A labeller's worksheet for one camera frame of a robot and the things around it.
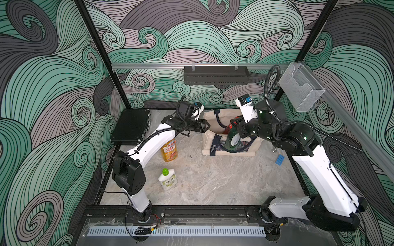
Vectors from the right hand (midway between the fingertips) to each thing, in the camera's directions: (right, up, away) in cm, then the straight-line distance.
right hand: (234, 119), depth 61 cm
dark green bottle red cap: (+1, -10, +6) cm, 12 cm away
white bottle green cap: (-29, -29, +11) cm, 42 cm away
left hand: (-10, -2, +19) cm, 21 cm away
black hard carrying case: (-60, -4, +45) cm, 75 cm away
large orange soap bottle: (-30, -17, +22) cm, 41 cm away
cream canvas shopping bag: (-4, -12, +25) cm, 28 cm away
